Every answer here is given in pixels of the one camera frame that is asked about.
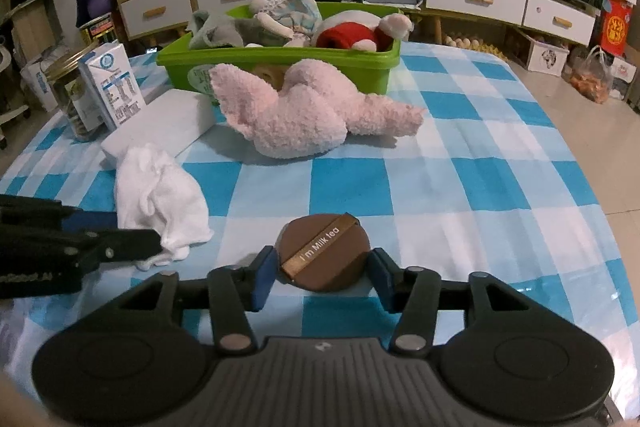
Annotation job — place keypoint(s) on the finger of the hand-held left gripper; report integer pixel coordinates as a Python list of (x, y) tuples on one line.
[(135, 244), (95, 220)]

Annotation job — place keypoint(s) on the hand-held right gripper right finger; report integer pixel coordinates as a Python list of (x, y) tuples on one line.
[(381, 279)]

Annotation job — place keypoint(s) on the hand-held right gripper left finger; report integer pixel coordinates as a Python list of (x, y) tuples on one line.
[(262, 279)]

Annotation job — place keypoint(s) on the brown round powder puff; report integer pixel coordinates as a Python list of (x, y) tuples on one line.
[(345, 268)]

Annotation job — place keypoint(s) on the white cloth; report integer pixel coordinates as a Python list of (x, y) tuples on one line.
[(160, 197)]

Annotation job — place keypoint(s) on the pink plush toy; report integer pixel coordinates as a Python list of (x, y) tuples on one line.
[(300, 117)]

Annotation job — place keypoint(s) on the green plastic bin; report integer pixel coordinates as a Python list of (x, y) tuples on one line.
[(350, 64)]

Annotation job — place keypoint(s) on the red santa plush toy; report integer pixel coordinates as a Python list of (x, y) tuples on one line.
[(345, 38)]

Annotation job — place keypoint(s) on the grey towel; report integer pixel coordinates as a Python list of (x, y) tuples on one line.
[(255, 29)]

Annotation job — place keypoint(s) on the rag doll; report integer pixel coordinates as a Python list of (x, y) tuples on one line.
[(295, 12)]

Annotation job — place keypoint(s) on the blue checkered mat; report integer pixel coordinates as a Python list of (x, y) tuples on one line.
[(450, 187)]

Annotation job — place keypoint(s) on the glass jar with gold lid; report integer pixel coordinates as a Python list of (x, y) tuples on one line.
[(70, 107)]

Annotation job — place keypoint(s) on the white foam block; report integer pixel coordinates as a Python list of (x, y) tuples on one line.
[(165, 122)]

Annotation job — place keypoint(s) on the blue white milk carton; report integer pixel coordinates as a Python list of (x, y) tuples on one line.
[(115, 92)]

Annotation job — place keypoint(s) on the white printed box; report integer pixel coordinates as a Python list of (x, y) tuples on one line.
[(40, 84)]

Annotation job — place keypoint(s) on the metal can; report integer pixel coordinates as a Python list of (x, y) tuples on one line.
[(97, 31)]

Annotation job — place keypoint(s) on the egg tray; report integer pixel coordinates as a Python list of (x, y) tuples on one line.
[(472, 43)]

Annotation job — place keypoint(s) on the white storage box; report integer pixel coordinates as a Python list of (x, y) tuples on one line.
[(545, 54)]

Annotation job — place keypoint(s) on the plastic bag with orange contents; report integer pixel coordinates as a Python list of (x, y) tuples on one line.
[(592, 77)]

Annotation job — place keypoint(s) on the cardboard box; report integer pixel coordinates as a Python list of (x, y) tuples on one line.
[(622, 74)]

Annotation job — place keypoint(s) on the red gift box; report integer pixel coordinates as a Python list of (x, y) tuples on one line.
[(617, 19)]

